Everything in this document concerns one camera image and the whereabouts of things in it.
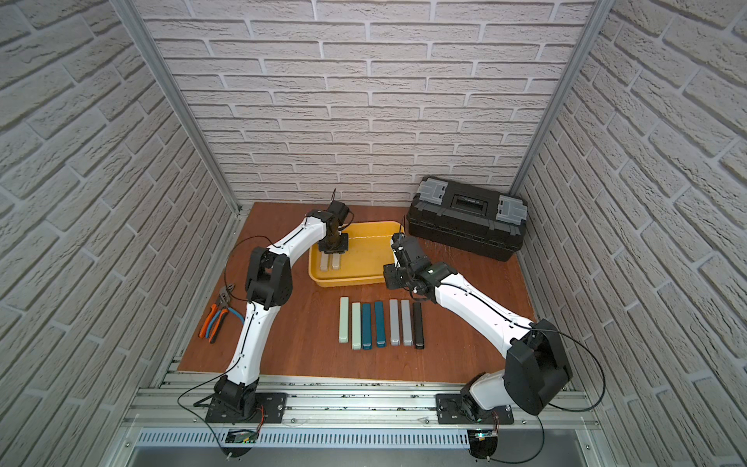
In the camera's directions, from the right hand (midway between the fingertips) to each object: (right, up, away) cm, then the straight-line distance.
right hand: (396, 271), depth 84 cm
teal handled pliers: (-55, -12, +7) cm, 56 cm away
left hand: (-18, +7, +21) cm, 29 cm away
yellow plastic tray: (-9, +6, +23) cm, 26 cm away
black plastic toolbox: (+25, +16, +11) cm, 32 cm away
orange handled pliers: (-55, -17, +3) cm, 58 cm away
